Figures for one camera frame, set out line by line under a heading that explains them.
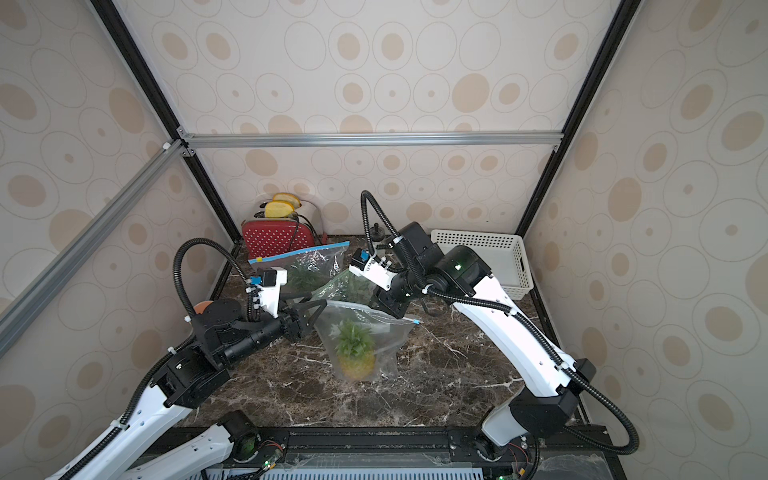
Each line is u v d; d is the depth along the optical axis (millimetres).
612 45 717
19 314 509
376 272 554
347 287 761
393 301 556
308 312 607
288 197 1058
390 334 795
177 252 430
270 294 540
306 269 792
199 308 901
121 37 702
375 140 935
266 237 1025
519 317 407
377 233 1075
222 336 461
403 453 730
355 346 722
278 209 1027
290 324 540
